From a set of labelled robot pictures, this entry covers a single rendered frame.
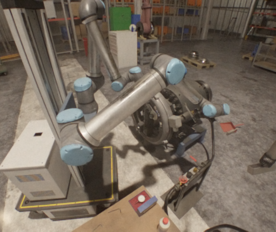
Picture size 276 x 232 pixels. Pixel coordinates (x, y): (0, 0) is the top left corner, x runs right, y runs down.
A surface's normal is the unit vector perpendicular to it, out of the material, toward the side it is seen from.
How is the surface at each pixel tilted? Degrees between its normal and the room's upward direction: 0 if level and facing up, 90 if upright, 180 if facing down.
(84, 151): 93
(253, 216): 0
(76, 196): 0
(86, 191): 0
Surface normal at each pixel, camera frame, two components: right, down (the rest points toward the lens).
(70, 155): 0.33, 0.59
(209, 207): 0.00, -0.81
